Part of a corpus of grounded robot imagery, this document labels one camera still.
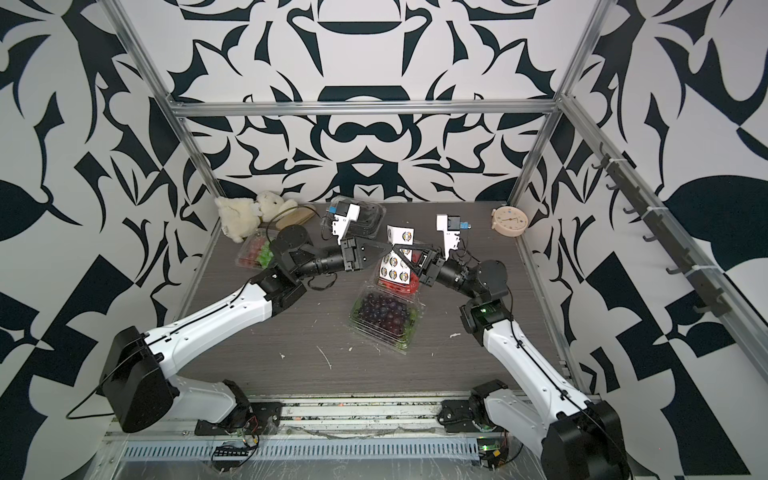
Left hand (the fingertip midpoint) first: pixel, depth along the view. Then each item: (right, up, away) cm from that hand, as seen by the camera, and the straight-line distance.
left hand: (390, 244), depth 61 cm
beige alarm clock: (+45, +7, +51) cm, 68 cm away
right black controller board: (+24, -49, +10) cm, 55 cm away
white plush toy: (-50, +8, +44) cm, 67 cm away
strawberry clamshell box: (+2, -14, +31) cm, 34 cm away
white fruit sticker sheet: (+1, -5, +2) cm, 5 cm away
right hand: (+1, -2, 0) cm, 2 cm away
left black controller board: (-38, -51, +11) cm, 65 cm away
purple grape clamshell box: (-1, -21, +24) cm, 32 cm away
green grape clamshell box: (-43, -4, +37) cm, 57 cm away
